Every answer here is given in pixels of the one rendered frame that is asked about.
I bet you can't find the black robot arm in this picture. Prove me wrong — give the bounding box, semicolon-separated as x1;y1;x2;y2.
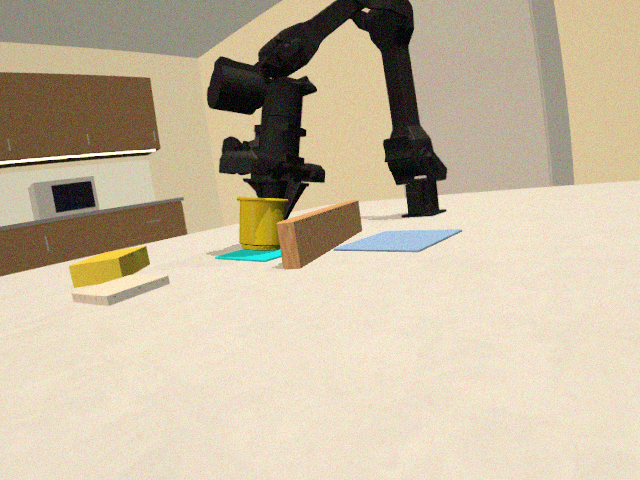
207;0;447;217

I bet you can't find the brown rectangular wooden block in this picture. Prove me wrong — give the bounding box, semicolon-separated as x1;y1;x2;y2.
276;200;362;270

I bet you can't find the yellow rectangular block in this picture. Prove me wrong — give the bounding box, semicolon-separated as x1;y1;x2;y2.
69;246;150;288

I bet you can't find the yellow cup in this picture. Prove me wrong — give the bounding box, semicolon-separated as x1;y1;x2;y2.
237;197;289;251

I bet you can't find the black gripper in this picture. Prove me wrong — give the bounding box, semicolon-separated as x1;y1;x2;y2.
219;116;325;220

